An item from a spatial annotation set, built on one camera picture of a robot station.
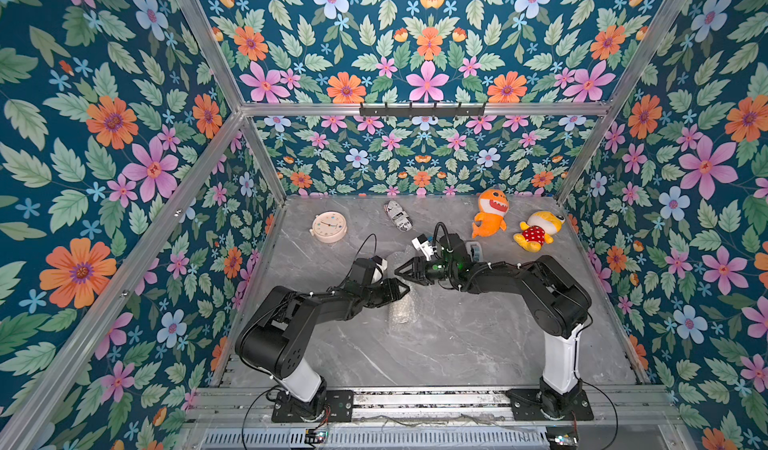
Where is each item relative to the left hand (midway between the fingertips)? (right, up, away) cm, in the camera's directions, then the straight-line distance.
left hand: (407, 290), depth 90 cm
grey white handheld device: (+22, +12, +8) cm, 26 cm away
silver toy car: (-3, +24, +20) cm, 31 cm away
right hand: (-1, +7, -2) cm, 8 cm away
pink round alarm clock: (-29, +19, +17) cm, 39 cm away
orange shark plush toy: (+32, +27, +17) cm, 45 cm away
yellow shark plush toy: (+46, +18, +12) cm, 51 cm away
